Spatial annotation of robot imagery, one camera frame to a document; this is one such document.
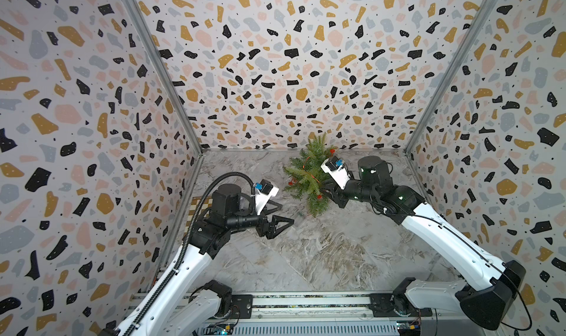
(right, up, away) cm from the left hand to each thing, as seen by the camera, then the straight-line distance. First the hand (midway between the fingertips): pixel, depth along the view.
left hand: (287, 214), depth 66 cm
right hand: (+11, +9, +4) cm, 14 cm away
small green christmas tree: (+5, +11, +6) cm, 13 cm away
